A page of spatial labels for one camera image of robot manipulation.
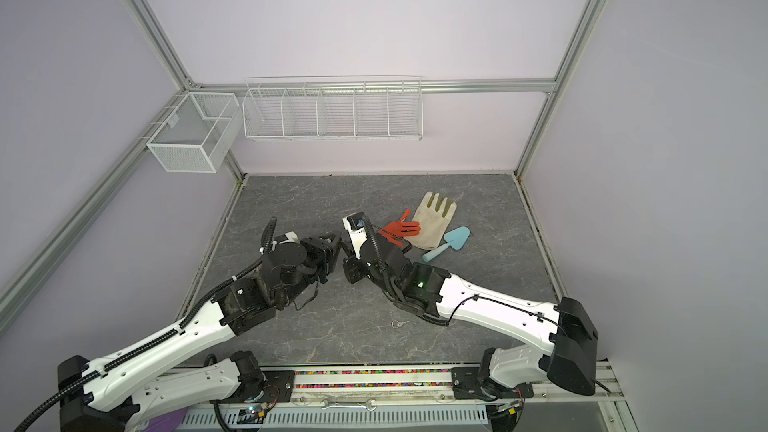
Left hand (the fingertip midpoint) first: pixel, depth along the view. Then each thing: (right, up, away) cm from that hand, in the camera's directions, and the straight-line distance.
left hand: (345, 240), depth 69 cm
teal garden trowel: (+32, -4, +33) cm, 46 cm away
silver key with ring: (+12, -26, +14) cm, 31 cm away
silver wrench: (+5, -40, +2) cm, 41 cm away
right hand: (0, -2, 0) cm, 2 cm away
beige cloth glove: (+26, +4, +38) cm, 46 cm away
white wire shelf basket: (-13, +40, +30) cm, 52 cm away
